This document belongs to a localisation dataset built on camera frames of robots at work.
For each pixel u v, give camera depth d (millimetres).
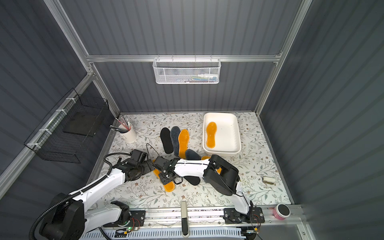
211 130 1088
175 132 1077
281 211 708
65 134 725
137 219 723
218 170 530
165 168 680
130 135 987
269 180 831
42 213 385
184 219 708
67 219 401
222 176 518
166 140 1020
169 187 822
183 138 1047
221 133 1079
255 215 726
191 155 963
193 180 850
